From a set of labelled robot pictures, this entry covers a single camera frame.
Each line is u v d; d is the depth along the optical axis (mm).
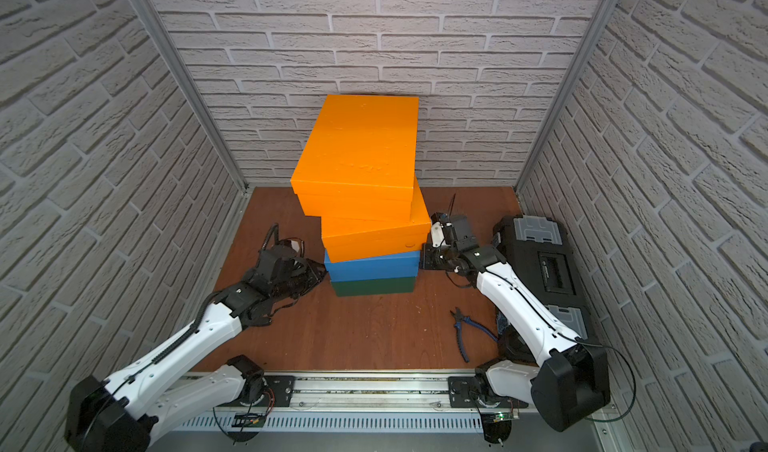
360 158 609
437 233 728
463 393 736
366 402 731
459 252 600
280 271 594
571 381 388
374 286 905
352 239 643
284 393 728
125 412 384
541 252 808
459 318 850
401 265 743
